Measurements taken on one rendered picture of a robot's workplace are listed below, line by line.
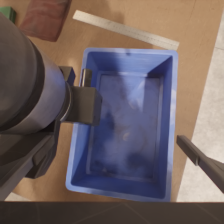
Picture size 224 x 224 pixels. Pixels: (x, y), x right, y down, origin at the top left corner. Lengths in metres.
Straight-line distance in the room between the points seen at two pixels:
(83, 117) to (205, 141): 0.83
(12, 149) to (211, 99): 0.95
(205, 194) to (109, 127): 0.70
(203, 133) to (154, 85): 0.58
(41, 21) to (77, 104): 0.45
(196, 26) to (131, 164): 0.42
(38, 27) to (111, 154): 0.46
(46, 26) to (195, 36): 0.45
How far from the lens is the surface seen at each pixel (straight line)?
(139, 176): 0.45
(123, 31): 0.54
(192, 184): 0.99
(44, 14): 0.63
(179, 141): 0.17
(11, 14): 0.69
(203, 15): 0.60
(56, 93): 0.16
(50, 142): 0.16
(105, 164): 0.45
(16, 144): 0.21
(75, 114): 0.22
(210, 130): 1.00
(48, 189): 0.52
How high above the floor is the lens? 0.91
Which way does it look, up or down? 78 degrees down
